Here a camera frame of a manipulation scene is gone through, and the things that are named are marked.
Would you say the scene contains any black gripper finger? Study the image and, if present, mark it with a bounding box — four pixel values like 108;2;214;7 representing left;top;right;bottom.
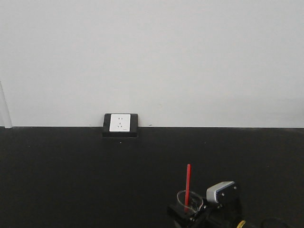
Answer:
200;197;211;210
167;203;198;224

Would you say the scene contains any black socket box white plate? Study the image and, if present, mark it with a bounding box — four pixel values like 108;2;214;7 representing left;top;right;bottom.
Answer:
102;113;140;139

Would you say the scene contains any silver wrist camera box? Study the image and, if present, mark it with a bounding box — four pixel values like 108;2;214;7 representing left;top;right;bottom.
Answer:
205;181;236;204

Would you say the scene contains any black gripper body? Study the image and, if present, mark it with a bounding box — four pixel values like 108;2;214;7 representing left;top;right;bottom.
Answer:
175;199;241;228

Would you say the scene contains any small printed glass beaker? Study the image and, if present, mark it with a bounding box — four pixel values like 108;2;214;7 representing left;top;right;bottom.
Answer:
177;190;204;213

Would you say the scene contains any red plastic spoon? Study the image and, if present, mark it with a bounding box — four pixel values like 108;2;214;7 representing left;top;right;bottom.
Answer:
184;163;192;212

